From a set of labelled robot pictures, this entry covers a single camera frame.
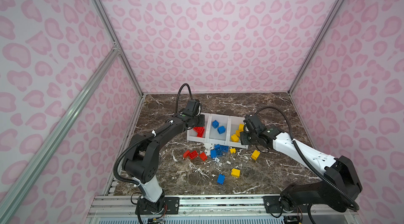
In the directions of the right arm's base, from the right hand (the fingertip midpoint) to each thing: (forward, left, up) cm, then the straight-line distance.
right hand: (244, 137), depth 84 cm
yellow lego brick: (+3, +4, -7) cm, 9 cm away
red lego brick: (-7, +28, -9) cm, 30 cm away
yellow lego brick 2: (-6, -6, -9) cm, 13 cm away
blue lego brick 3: (-3, +13, -10) cm, 16 cm away
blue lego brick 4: (-5, +17, -10) cm, 20 cm away
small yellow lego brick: (-3, +5, -10) cm, 12 cm away
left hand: (+11, +23, +2) cm, 26 cm away
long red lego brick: (+7, +25, -7) cm, 27 cm away
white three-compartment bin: (+6, +18, -10) cm, 21 cm away
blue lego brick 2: (+10, +12, -9) cm, 18 cm away
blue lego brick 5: (-18, +13, -10) cm, 25 cm away
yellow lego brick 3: (-16, +5, -9) cm, 19 cm away
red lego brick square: (-7, +22, -11) cm, 26 cm away
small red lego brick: (-6, +32, -9) cm, 34 cm away
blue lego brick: (+12, +16, -7) cm, 21 cm away
